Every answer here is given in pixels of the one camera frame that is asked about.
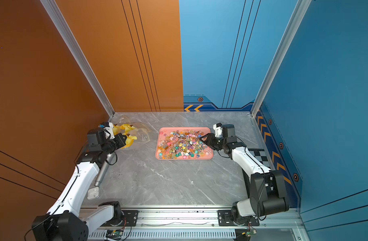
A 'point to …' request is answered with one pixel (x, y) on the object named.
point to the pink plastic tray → (182, 143)
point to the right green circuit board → (251, 232)
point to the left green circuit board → (114, 234)
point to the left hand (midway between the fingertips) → (127, 134)
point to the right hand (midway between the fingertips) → (202, 139)
